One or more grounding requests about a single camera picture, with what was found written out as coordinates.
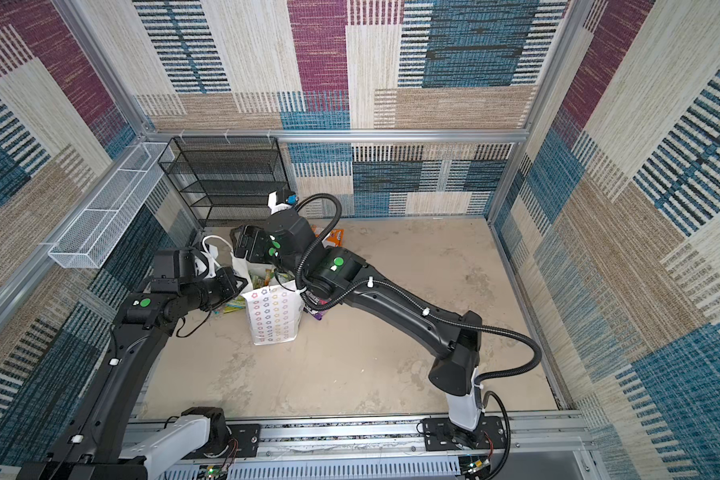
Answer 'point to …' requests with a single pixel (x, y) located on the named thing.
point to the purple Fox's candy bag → (317, 314)
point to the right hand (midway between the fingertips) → (246, 241)
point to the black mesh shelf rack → (226, 180)
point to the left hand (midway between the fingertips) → (247, 275)
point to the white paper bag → (275, 311)
